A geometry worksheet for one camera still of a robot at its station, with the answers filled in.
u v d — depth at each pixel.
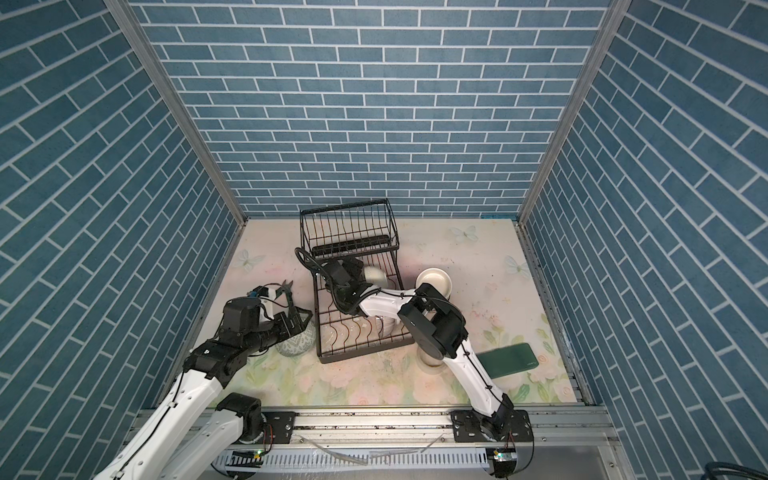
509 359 0.87
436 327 0.55
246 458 0.72
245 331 0.60
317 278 0.98
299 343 0.87
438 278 0.91
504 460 0.74
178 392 0.48
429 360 0.84
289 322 0.70
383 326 0.81
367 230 0.91
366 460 0.70
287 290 0.98
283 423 0.75
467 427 0.74
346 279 0.76
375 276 0.90
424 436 0.73
